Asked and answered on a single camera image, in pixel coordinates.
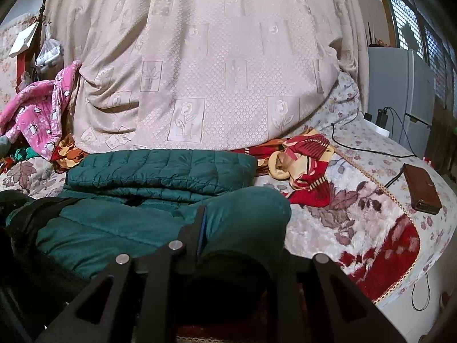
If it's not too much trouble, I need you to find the red yellow floral blanket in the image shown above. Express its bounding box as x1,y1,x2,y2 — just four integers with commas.
53,129,336,208

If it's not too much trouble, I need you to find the green cloth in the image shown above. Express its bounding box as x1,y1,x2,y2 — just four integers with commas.
12,147,41,161

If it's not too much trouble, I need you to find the black floor cable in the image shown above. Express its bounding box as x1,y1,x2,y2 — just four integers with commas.
410,274,430,311

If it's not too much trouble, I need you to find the black charging cable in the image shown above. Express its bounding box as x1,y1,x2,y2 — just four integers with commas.
331,106,418,189

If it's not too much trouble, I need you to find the pink penguin fleece blanket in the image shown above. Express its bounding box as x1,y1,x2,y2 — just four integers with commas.
0,60,83,161

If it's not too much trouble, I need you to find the brown leather wallet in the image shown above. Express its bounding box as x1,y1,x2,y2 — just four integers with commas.
403,163,443,216

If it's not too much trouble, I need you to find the grilled window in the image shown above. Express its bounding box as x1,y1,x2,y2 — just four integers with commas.
375,0,457,115

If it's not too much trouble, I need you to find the clear plastic bag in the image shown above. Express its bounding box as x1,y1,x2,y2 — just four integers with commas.
35,37,64,68

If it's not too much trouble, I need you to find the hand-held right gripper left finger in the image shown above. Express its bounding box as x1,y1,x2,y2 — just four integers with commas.
36,205,207,343

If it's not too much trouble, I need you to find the green quilted jacket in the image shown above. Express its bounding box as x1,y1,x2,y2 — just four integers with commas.
5,149,292,294

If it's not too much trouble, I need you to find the white refrigerator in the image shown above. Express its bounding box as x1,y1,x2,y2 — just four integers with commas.
368,46,437,158

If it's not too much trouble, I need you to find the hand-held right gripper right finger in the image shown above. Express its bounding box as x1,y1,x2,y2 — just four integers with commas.
286,250,408,343

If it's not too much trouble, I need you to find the white paper bag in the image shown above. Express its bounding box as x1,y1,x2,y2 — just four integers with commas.
8,21,39,58

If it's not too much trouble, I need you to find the white power strip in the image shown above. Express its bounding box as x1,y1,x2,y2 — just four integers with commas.
363,112,390,137

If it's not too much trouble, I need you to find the beige patterned bedspread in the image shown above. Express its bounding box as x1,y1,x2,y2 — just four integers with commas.
45,0,370,152

